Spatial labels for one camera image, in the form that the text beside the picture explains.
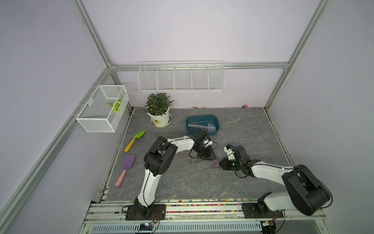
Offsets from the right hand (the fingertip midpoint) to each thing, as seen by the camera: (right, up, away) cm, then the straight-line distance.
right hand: (218, 162), depth 90 cm
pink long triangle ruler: (-19, +1, +2) cm, 19 cm away
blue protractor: (-2, +21, +17) cm, 27 cm away
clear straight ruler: (-12, +23, +19) cm, 32 cm away
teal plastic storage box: (-9, +27, +21) cm, 36 cm away
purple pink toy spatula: (-57, 0, +1) cm, 57 cm away
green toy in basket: (-60, +35, -9) cm, 70 cm away
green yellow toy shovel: (-56, +15, +12) cm, 59 cm away
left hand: (-2, +2, -1) cm, 4 cm away
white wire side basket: (-68, +33, -7) cm, 75 cm away
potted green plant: (-40, +36, +7) cm, 54 cm away
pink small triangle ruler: (-13, +1, +1) cm, 13 cm away
